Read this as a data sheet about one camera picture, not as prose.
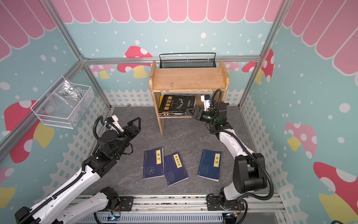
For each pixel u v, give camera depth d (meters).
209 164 0.87
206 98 0.73
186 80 0.74
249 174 0.44
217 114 0.63
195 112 0.71
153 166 0.87
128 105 1.24
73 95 0.76
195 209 0.74
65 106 0.73
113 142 0.52
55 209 0.41
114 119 0.62
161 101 0.87
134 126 0.62
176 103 0.83
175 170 0.86
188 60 0.89
